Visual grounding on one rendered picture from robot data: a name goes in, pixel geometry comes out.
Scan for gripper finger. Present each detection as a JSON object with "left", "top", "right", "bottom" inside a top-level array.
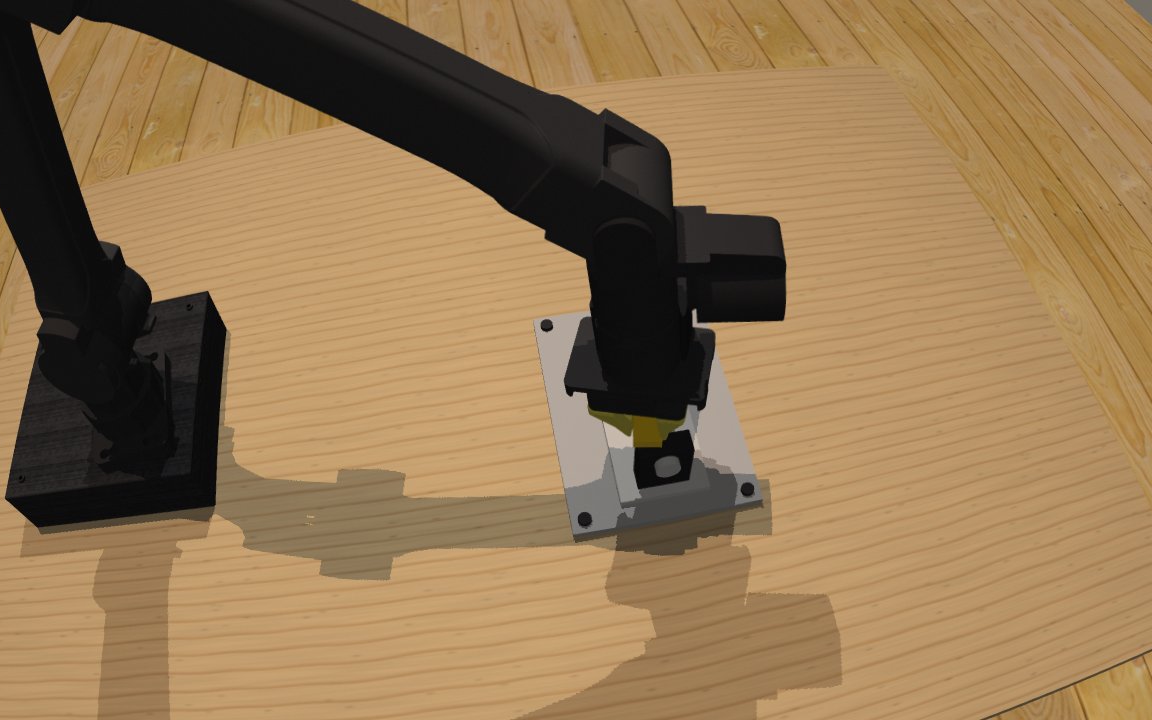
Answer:
[
  {"left": 588, "top": 406, "right": 632, "bottom": 437},
  {"left": 657, "top": 417, "right": 685, "bottom": 440}
]

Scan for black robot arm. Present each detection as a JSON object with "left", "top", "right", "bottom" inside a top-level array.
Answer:
[{"left": 0, "top": 0, "right": 786, "bottom": 472}]

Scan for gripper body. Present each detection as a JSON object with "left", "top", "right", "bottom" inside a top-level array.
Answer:
[{"left": 564, "top": 312, "right": 715, "bottom": 420}]

